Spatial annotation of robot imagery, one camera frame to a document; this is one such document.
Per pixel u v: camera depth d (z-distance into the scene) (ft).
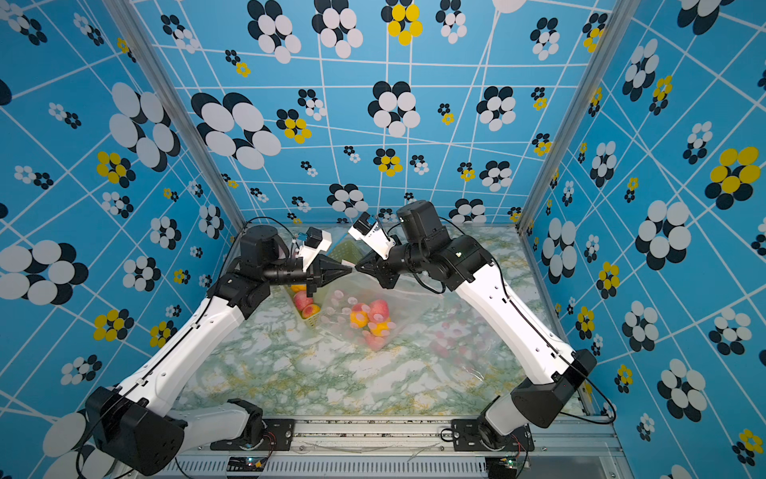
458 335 2.99
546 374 1.28
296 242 1.85
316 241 1.86
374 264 1.84
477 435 2.14
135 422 1.23
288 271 1.96
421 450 2.37
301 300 3.05
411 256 1.73
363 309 2.54
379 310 2.54
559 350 1.32
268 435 2.38
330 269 2.06
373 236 1.77
